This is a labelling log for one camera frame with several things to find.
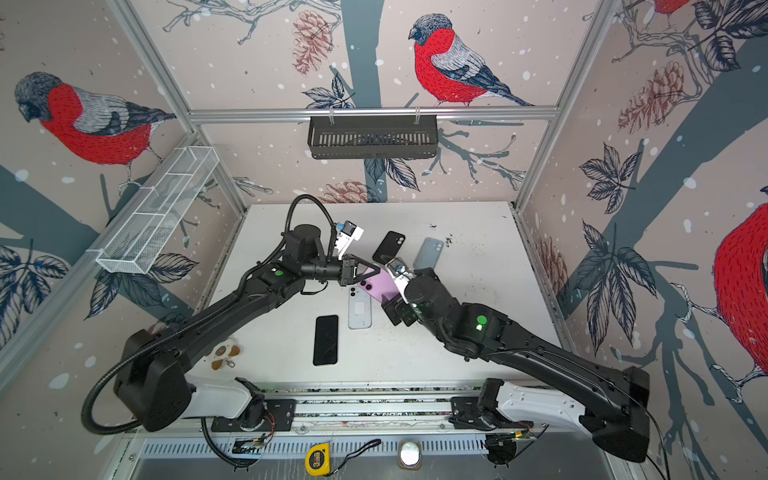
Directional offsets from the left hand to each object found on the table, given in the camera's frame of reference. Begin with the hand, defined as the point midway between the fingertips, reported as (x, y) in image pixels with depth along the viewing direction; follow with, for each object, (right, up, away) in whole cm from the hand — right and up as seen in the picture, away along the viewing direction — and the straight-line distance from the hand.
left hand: (376, 272), depth 69 cm
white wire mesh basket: (-58, +10, +4) cm, 59 cm away
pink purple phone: (+1, -3, +2) cm, 4 cm away
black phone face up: (-16, -23, +17) cm, 33 cm away
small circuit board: (-32, -43, +2) cm, 53 cm away
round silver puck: (+8, -36, -9) cm, 38 cm away
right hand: (+5, -4, 0) cm, 6 cm away
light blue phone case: (+17, +1, +39) cm, 43 cm away
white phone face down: (-7, -15, +23) cm, 28 cm away
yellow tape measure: (-13, -42, -3) cm, 44 cm away
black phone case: (+3, +4, +38) cm, 39 cm away
